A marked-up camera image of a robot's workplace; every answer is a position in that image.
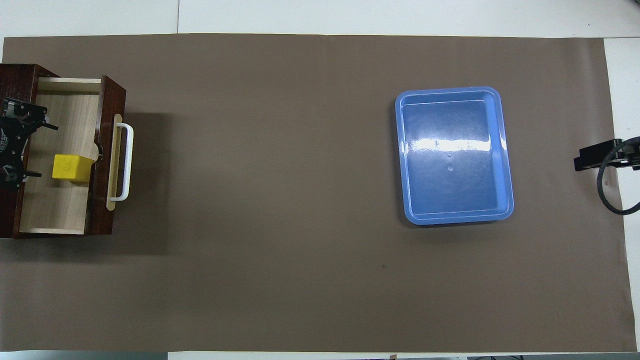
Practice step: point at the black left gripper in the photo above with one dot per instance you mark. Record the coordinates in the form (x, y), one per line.
(11, 145)

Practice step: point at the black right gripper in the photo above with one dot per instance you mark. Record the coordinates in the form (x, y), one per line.
(631, 156)

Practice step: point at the yellow cube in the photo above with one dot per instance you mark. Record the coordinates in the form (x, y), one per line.
(70, 166)

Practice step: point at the dark wooden drawer cabinet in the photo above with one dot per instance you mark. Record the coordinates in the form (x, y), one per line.
(15, 80)

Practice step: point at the blue plastic tray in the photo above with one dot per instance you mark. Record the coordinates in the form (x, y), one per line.
(452, 160)

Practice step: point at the brown table mat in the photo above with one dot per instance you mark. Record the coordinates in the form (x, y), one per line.
(275, 225)

